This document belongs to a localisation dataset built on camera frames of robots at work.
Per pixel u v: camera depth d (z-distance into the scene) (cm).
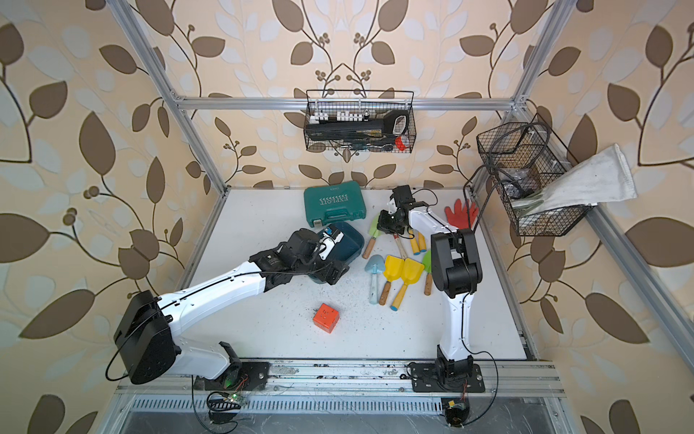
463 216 108
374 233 102
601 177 58
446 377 65
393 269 96
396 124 86
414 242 101
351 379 75
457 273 56
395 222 87
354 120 85
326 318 81
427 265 97
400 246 102
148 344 40
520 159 87
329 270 70
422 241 102
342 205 108
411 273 94
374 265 94
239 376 68
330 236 71
